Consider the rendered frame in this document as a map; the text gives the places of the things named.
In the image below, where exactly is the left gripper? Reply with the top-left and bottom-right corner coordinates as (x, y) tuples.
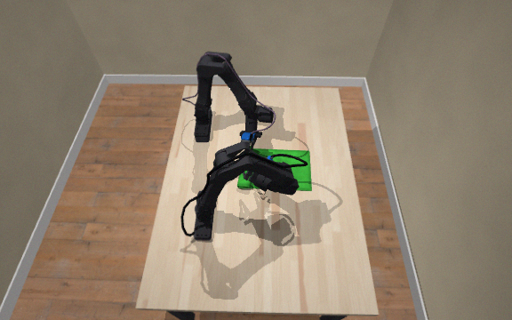
(239, 121), (262, 150)

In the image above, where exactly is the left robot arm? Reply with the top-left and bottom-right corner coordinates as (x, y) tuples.
(194, 52), (274, 137)

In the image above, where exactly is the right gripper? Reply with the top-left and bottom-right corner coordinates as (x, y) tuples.
(243, 156), (273, 191)

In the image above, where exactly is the green towel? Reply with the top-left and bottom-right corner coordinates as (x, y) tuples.
(237, 148), (312, 191)

